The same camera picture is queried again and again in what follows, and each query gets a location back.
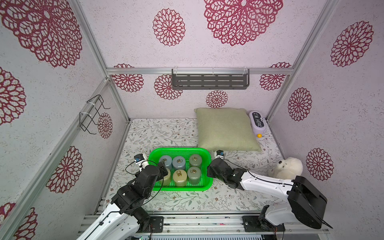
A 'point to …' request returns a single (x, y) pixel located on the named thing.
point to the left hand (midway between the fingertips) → (157, 166)
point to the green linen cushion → (226, 129)
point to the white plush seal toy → (287, 168)
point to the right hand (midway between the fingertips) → (206, 166)
